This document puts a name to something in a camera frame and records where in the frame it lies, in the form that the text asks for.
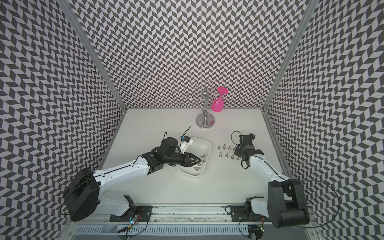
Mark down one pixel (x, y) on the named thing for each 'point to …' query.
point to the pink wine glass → (217, 103)
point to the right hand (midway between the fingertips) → (241, 153)
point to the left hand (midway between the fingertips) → (198, 162)
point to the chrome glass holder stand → (205, 120)
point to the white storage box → (201, 148)
